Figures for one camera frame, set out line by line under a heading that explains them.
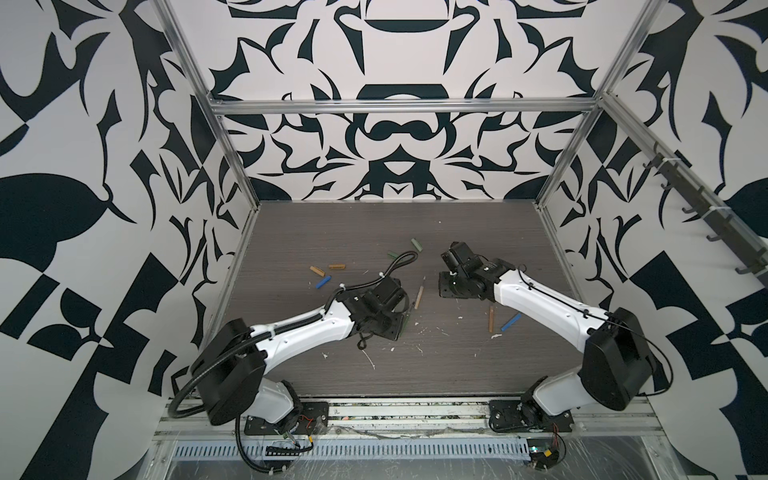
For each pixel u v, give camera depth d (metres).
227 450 0.70
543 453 0.71
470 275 0.64
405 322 0.74
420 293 0.95
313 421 0.71
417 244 1.08
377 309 0.63
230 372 0.42
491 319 0.90
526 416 0.67
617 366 0.43
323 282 0.99
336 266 1.02
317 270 1.02
